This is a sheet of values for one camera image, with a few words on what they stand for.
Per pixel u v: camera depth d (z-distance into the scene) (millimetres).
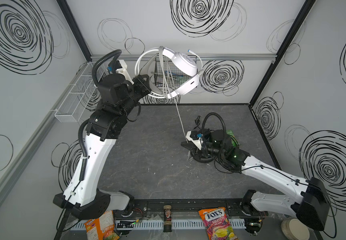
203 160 891
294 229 627
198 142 616
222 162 566
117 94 377
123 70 473
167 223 678
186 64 444
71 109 727
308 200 388
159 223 705
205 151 607
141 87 479
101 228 662
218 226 664
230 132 1014
